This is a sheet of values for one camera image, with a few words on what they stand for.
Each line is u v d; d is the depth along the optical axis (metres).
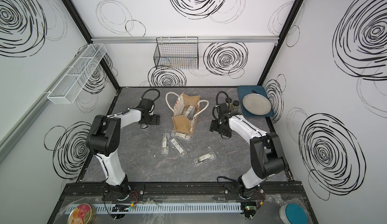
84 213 0.66
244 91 1.19
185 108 1.05
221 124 0.66
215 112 0.81
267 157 0.45
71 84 0.75
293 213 0.64
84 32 0.87
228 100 0.98
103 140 0.51
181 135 0.92
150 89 0.85
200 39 0.89
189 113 0.98
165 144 0.89
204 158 0.83
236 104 0.99
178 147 0.87
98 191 0.75
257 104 1.06
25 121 0.56
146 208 0.77
